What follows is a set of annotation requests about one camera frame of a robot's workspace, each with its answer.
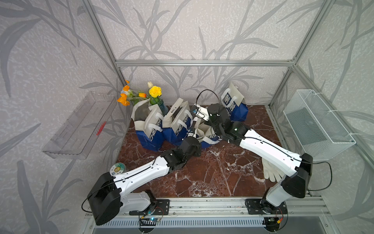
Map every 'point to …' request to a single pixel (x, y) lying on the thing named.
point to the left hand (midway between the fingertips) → (200, 144)
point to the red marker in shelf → (101, 128)
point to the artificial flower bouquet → (154, 93)
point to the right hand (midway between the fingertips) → (212, 104)
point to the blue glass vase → (163, 107)
